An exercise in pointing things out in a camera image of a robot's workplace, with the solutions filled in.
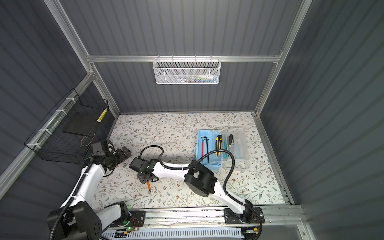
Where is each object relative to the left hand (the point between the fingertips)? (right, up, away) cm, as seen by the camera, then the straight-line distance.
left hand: (122, 156), depth 84 cm
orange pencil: (+15, -17, 0) cm, 23 cm away
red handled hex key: (+47, +3, +15) cm, 49 cm away
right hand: (+12, -14, +4) cm, 18 cm away
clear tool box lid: (+66, +8, +6) cm, 67 cm away
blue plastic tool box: (+51, +7, +18) cm, 54 cm away
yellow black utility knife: (+56, +6, +7) cm, 57 cm away
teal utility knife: (+60, +6, +8) cm, 61 cm away
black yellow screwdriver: (+63, +9, +5) cm, 64 cm away
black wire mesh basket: (-22, +12, -12) cm, 28 cm away
